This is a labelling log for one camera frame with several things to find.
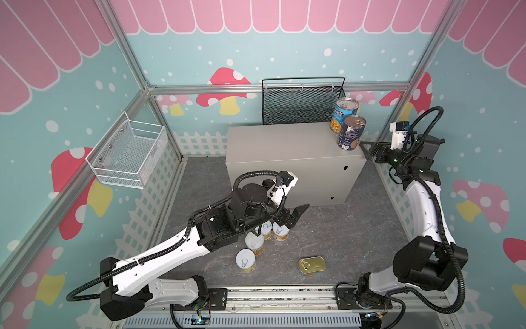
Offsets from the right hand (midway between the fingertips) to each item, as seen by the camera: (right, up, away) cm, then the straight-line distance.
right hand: (370, 143), depth 76 cm
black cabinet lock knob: (-9, -9, +1) cm, 13 cm away
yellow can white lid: (-33, -36, +9) cm, 50 cm away
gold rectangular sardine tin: (-21, -47, +2) cm, 51 cm away
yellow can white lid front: (-47, -45, +2) cm, 65 cm away
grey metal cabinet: (-17, +1, +30) cm, 34 cm away
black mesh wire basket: (-28, +22, +18) cm, 40 cm away
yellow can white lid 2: (-39, -35, +10) cm, 54 cm away
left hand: (-31, -19, -16) cm, 40 cm away
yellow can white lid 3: (-43, -39, +4) cm, 58 cm away
